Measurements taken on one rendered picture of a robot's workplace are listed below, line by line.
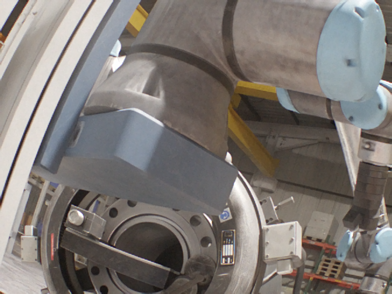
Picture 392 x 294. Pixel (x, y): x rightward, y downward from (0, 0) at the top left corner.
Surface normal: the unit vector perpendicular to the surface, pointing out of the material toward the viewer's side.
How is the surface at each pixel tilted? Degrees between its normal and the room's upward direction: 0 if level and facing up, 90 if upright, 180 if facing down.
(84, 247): 90
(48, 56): 90
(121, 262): 90
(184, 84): 70
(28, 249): 90
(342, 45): 124
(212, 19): 117
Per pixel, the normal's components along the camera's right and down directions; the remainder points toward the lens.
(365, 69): 0.78, 0.26
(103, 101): -0.55, -0.42
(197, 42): 0.25, -0.14
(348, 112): -0.47, 0.03
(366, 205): -0.77, 0.11
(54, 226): -0.32, -0.36
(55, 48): 0.57, 0.00
